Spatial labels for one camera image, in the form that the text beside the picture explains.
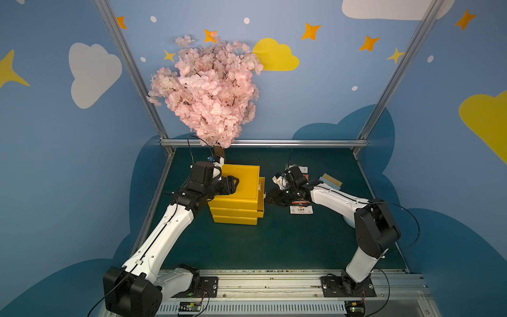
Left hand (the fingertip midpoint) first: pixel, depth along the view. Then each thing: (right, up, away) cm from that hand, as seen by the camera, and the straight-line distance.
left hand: (232, 179), depth 78 cm
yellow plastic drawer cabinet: (+6, -10, -3) cm, 12 cm away
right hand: (+15, -10, +10) cm, 21 cm away
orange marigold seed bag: (+32, -15, +18) cm, 39 cm away
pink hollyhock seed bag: (+37, +4, +33) cm, 50 cm away
